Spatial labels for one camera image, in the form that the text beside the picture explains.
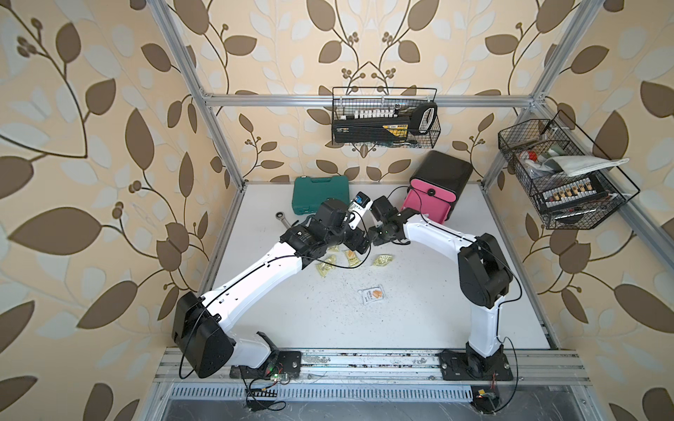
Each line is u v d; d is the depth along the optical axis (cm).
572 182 69
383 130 83
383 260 94
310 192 115
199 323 39
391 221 71
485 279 51
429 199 100
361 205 64
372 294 87
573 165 64
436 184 97
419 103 91
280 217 109
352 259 96
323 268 92
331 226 57
